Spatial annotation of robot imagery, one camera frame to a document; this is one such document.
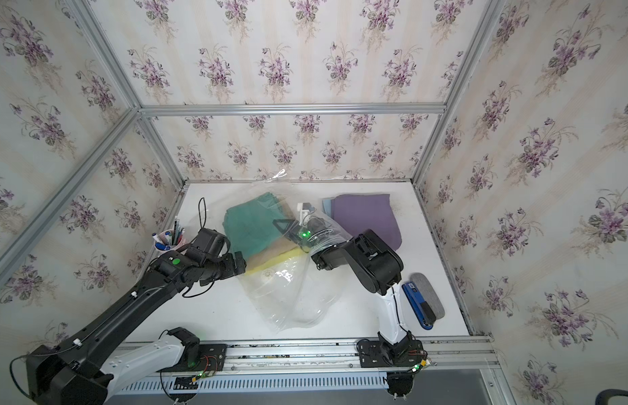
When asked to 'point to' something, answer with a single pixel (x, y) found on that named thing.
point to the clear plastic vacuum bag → (292, 294)
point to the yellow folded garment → (280, 258)
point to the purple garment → (358, 213)
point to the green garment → (250, 227)
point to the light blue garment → (327, 206)
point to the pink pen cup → (168, 240)
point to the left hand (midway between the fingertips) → (237, 269)
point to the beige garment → (283, 245)
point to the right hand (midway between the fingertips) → (276, 224)
